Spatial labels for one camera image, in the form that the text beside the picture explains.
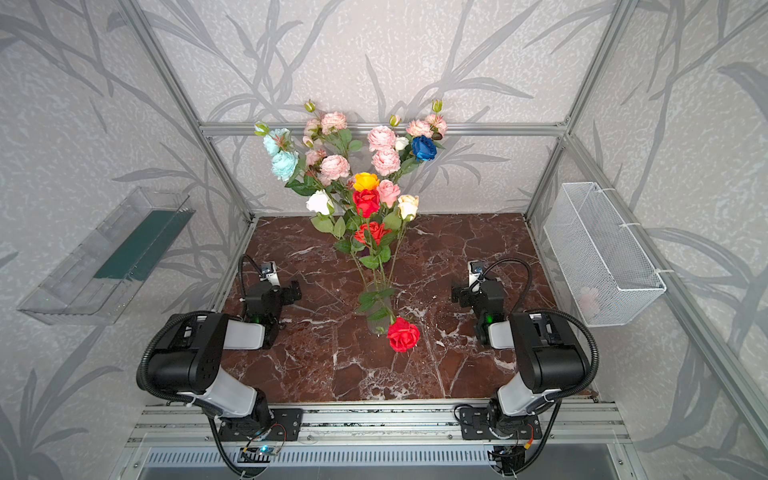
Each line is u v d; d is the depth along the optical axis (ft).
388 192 2.17
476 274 2.66
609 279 1.97
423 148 2.47
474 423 2.41
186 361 1.50
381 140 2.47
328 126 2.65
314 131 2.91
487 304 2.30
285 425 2.40
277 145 2.31
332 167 2.47
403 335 1.67
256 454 2.37
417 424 2.47
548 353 1.52
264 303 2.38
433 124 2.64
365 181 2.27
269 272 2.68
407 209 2.07
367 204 1.90
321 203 2.06
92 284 2.09
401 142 2.58
